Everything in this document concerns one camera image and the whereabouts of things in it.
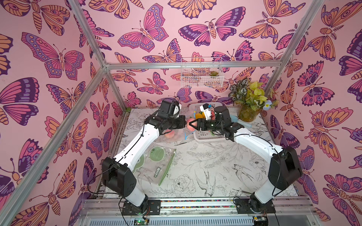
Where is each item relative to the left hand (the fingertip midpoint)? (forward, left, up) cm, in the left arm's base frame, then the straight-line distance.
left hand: (188, 121), depth 79 cm
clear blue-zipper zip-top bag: (+4, +9, -20) cm, 22 cm away
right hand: (+1, -3, -1) cm, 3 cm away
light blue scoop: (+23, -38, -25) cm, 51 cm away
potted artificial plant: (+22, -42, -3) cm, 48 cm away
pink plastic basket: (+7, -14, -25) cm, 29 cm away
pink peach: (-4, -1, -1) cm, 4 cm away
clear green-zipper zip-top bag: (-14, +22, -25) cm, 36 cm away
